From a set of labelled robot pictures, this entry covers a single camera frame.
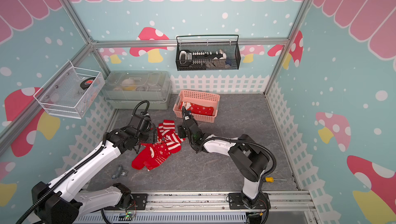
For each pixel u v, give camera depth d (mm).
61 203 379
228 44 902
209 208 743
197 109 1091
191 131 670
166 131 969
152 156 871
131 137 548
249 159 471
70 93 731
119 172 826
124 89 999
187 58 878
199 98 1142
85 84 773
